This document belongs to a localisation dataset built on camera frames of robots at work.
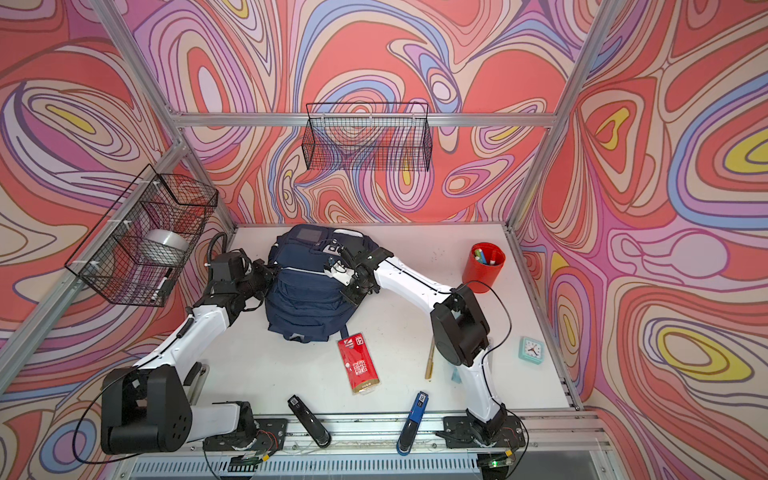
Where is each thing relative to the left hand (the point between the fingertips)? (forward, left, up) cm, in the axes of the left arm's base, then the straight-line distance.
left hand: (285, 263), depth 86 cm
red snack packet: (-24, -22, -17) cm, 36 cm away
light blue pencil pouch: (-28, -48, -13) cm, 57 cm away
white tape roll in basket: (-7, +23, +16) cm, 29 cm away
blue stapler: (-42, -35, -15) cm, 56 cm away
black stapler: (-42, -14, -13) cm, 46 cm away
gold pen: (-23, -42, -18) cm, 51 cm away
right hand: (-7, -19, -9) cm, 23 cm away
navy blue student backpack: (-10, -6, -5) cm, 13 cm away
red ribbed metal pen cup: (+3, -60, -5) cm, 60 cm away
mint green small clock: (-20, -71, -15) cm, 76 cm away
